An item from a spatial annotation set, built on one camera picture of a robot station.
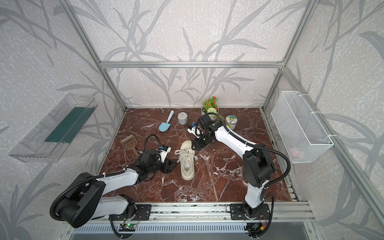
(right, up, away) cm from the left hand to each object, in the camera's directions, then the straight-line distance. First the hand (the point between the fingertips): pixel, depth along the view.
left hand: (176, 158), depth 88 cm
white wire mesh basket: (+58, +16, -28) cm, 66 cm away
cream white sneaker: (+7, 0, -4) cm, 8 cm away
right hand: (+12, +11, -1) cm, 16 cm away
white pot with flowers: (+21, +33, +13) cm, 41 cm away
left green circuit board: (-20, -29, -17) cm, 39 cm away
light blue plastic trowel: (-12, +18, +20) cm, 30 cm away
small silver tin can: (+1, +24, +20) cm, 32 cm away
